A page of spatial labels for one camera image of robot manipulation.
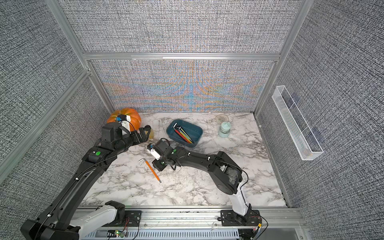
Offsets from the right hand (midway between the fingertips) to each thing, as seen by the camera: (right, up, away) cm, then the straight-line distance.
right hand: (155, 159), depth 85 cm
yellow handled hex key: (+16, +11, +19) cm, 27 cm away
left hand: (-2, +17, -12) cm, 21 cm away
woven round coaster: (+43, +26, +32) cm, 59 cm away
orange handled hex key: (-5, -6, +7) cm, 10 cm away
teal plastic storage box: (+23, +15, +21) cm, 35 cm away
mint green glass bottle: (+43, +16, +15) cm, 48 cm away
